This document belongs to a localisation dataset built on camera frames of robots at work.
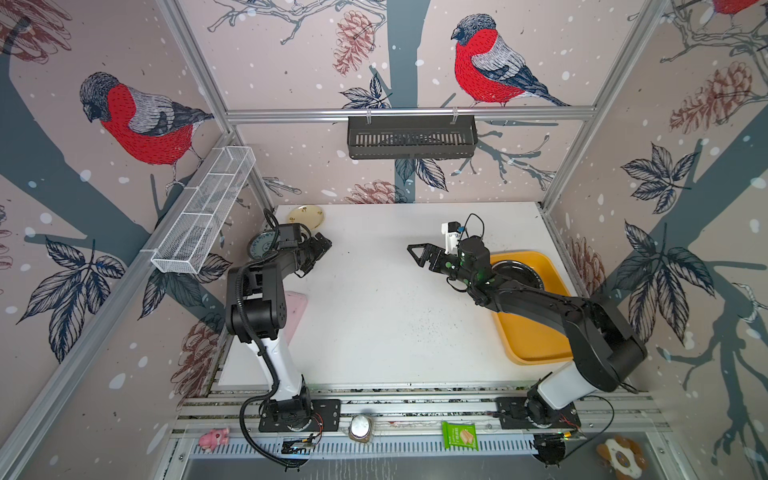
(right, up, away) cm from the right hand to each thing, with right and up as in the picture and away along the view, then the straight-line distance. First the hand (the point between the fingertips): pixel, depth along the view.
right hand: (414, 253), depth 84 cm
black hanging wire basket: (+1, +41, +22) cm, 46 cm away
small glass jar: (-13, -38, -19) cm, 44 cm away
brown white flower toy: (+46, -44, -18) cm, 67 cm away
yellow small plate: (-40, +13, +35) cm, 55 cm away
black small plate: (+35, -7, +11) cm, 37 cm away
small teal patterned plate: (-57, +2, +26) cm, 62 cm away
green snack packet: (+10, -43, -14) cm, 46 cm away
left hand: (-30, +1, +17) cm, 35 cm away
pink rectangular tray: (-36, -17, +7) cm, 41 cm away
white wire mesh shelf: (-57, +3, -13) cm, 59 cm away
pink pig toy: (-48, -42, -15) cm, 66 cm away
